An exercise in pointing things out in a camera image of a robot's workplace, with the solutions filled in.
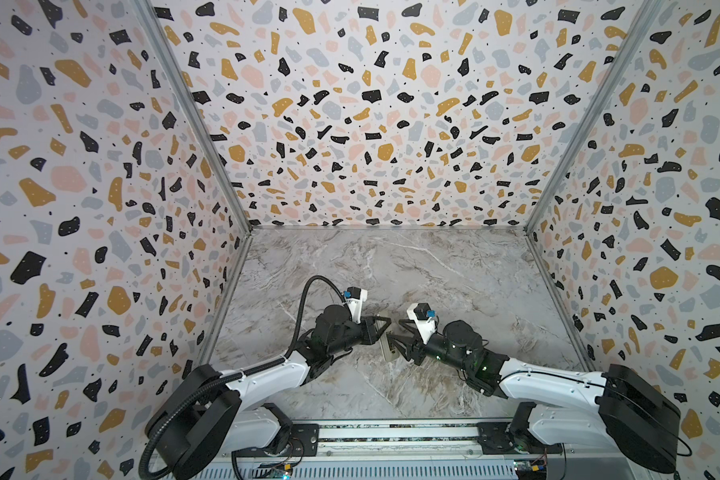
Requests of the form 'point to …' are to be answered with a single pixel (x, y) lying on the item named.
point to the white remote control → (390, 355)
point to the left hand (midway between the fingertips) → (391, 319)
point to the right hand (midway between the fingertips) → (391, 326)
